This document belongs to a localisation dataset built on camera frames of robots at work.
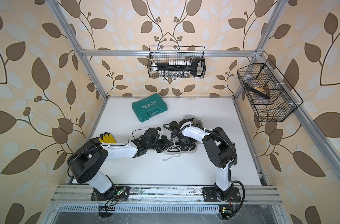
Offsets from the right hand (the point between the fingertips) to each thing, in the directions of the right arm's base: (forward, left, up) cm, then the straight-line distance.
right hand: (191, 145), depth 91 cm
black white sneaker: (+15, -6, +5) cm, 17 cm away
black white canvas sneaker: (-4, +9, +4) cm, 11 cm away
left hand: (-1, +12, +8) cm, 14 cm away
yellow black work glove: (+8, +58, 0) cm, 58 cm away
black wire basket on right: (+11, -42, +31) cm, 54 cm away
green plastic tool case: (+33, +29, +4) cm, 44 cm away
